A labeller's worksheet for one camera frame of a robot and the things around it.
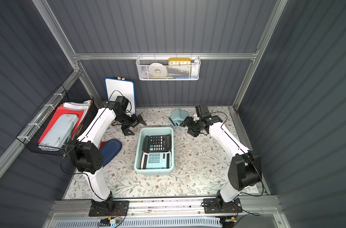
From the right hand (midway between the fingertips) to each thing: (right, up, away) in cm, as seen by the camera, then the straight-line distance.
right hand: (185, 126), depth 84 cm
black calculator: (-17, -11, +5) cm, 21 cm away
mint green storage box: (-25, -3, +6) cm, 26 cm away
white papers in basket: (-61, +12, -5) cm, 62 cm away
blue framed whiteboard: (-45, +24, +6) cm, 51 cm away
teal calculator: (-15, -20, -1) cm, 25 cm away
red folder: (-67, +9, -6) cm, 68 cm away
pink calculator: (-25, -21, -1) cm, 32 cm away
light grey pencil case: (-62, -3, -18) cm, 64 cm away
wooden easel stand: (-42, +30, +5) cm, 52 cm away
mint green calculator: (-4, +6, +25) cm, 26 cm away
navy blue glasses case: (-50, -17, +10) cm, 53 cm away
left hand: (-26, -2, +1) cm, 26 cm away
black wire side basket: (-69, -3, -23) cm, 73 cm away
